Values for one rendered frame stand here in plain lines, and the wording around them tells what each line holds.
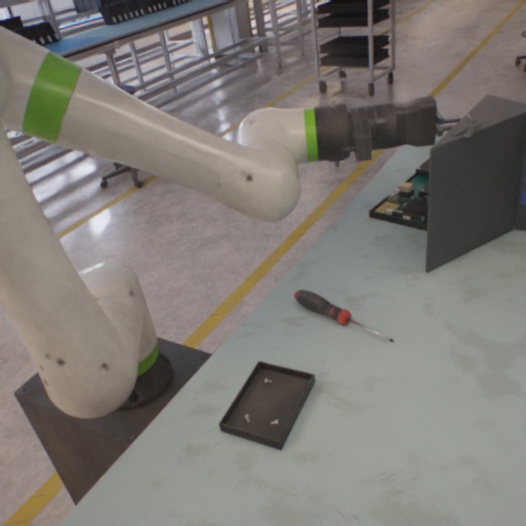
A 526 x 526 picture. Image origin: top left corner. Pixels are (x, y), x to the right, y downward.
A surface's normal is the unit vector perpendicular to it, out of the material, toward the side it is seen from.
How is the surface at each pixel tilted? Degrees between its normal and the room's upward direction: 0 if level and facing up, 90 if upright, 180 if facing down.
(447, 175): 90
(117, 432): 0
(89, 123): 88
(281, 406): 0
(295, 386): 0
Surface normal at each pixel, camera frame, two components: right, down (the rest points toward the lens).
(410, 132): -0.13, 0.55
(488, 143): 0.48, 0.41
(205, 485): -0.15, -0.84
